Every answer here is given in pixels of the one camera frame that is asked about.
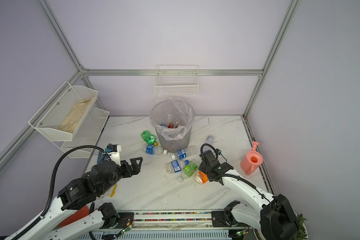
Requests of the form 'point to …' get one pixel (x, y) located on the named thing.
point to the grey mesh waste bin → (173, 145)
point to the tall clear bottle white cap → (210, 139)
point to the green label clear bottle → (188, 171)
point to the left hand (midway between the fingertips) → (134, 161)
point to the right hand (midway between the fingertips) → (202, 165)
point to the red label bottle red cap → (170, 125)
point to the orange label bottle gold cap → (201, 177)
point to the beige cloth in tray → (69, 123)
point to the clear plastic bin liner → (172, 118)
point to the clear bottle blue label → (181, 154)
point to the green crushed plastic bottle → (149, 138)
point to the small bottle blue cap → (176, 166)
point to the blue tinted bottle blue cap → (164, 124)
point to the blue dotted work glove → (99, 157)
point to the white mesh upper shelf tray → (62, 115)
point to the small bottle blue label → (154, 150)
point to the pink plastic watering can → (253, 159)
